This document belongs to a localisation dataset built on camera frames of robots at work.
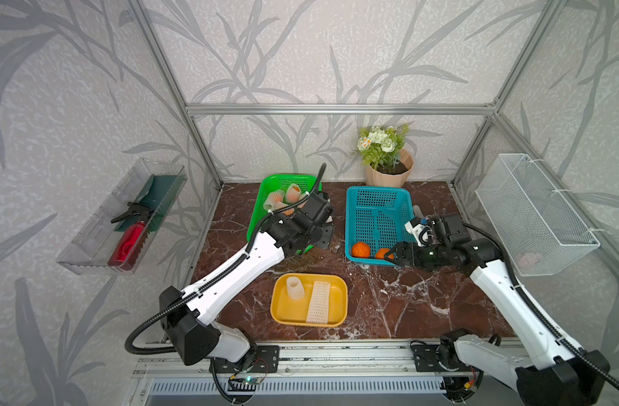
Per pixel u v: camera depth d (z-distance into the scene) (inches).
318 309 31.2
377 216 42.5
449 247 22.3
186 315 15.2
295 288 31.3
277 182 43.5
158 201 27.8
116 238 24.9
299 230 19.6
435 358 28.8
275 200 40.6
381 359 29.7
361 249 35.7
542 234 23.9
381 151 36.8
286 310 32.7
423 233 26.6
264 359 29.0
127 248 23.0
